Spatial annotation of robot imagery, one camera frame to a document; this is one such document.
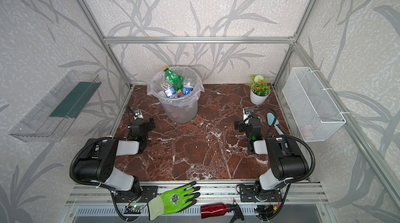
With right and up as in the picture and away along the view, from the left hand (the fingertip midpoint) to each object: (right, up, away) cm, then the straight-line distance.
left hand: (144, 113), depth 94 cm
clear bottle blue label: (+19, +13, -13) cm, 26 cm away
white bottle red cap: (+14, +12, -11) cm, 22 cm away
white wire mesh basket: (+82, +4, -32) cm, 88 cm away
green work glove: (+24, -38, -23) cm, 50 cm away
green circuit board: (+4, -43, -22) cm, 48 cm away
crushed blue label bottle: (+28, +16, -10) cm, 34 cm away
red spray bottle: (+44, -39, -27) cm, 65 cm away
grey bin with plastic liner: (+24, +3, -7) cm, 25 cm away
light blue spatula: (+81, -6, +8) cm, 82 cm away
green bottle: (+21, +19, -5) cm, 29 cm away
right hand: (+62, +1, +1) cm, 62 cm away
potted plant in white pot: (+72, +15, +3) cm, 74 cm away
